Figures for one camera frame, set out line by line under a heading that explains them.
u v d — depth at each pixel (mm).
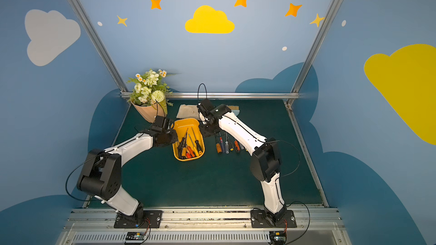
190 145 960
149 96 882
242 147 980
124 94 1151
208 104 684
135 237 718
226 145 982
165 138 807
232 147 975
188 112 1153
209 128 735
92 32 843
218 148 957
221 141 1008
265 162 500
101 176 458
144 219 726
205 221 751
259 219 745
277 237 729
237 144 982
